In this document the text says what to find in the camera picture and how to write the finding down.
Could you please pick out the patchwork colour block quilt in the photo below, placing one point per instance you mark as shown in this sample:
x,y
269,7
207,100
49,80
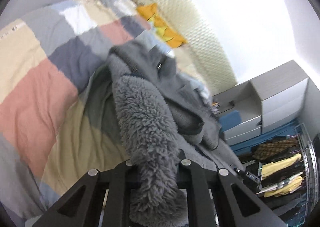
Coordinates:
x,y
48,59

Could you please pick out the grey built-in wardrobe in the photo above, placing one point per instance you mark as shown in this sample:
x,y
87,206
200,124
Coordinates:
x,y
265,102

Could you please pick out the grey fleece zip jacket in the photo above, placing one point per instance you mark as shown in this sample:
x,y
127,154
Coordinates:
x,y
138,100

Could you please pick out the cream quilted headboard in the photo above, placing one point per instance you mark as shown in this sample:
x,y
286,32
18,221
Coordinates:
x,y
202,57

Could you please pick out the bottles on side shelf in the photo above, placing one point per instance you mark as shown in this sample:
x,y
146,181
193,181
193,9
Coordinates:
x,y
215,108

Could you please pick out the blue padded chair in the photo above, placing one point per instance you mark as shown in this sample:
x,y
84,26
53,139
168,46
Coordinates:
x,y
230,120

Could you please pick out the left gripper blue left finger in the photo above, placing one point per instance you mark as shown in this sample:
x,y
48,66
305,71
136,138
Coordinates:
x,y
97,199

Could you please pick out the yellow pikachu plush pillow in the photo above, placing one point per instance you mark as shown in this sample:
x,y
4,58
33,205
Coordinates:
x,y
160,26

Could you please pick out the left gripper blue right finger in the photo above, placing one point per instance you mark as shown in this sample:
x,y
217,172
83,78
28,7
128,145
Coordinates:
x,y
218,198

